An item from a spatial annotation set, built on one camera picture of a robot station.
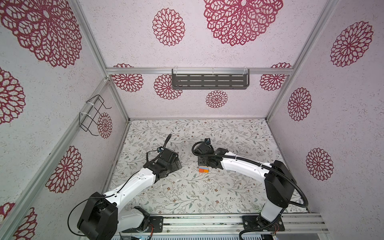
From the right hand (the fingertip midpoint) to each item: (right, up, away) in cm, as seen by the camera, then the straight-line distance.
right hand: (201, 157), depth 87 cm
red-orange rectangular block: (0, -9, +5) cm, 10 cm away
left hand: (-17, -6, -1) cm, 18 cm away
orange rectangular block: (+3, -9, +5) cm, 11 cm away
